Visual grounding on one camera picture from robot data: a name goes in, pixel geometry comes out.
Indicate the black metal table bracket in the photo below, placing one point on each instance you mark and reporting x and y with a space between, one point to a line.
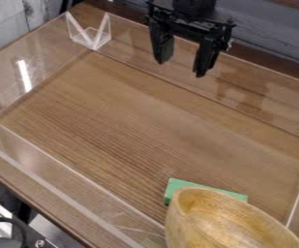
36 240

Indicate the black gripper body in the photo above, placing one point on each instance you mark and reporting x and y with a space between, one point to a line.
192 19

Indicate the clear acrylic corner bracket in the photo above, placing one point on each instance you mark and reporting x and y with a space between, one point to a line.
90 37

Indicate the brown wooden bowl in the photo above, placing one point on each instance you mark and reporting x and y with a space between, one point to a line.
206 219

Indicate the green block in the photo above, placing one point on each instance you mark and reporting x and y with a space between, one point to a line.
176 184

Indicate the clear acrylic tray wall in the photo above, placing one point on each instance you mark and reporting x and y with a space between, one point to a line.
100 124

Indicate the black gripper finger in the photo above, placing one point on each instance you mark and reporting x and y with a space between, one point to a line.
206 55
162 40

